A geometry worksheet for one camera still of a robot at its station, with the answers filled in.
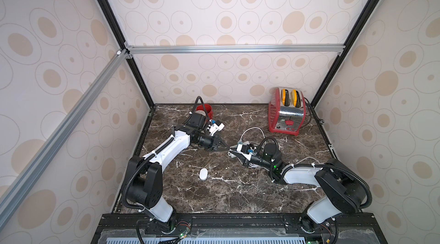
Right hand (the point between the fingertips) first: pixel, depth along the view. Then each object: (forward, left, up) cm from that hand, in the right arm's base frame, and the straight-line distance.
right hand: (237, 146), depth 81 cm
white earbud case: (-8, +17, -15) cm, 24 cm away
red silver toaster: (+23, -27, +2) cm, 36 cm away
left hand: (-4, +3, +4) cm, 6 cm away
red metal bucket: (+32, +19, -8) cm, 38 cm away
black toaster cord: (+38, -50, -17) cm, 65 cm away
